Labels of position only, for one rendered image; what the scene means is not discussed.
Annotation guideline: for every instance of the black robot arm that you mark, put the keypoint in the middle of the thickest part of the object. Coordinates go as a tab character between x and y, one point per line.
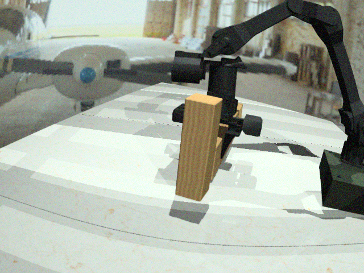
191	67

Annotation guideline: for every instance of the wooden post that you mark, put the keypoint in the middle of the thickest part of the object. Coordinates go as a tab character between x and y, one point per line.
199	133

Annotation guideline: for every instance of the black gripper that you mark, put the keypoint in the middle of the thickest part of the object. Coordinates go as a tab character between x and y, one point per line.
250	124

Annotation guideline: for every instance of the brown wooden board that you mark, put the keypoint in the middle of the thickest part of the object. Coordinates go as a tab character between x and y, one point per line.
220	140

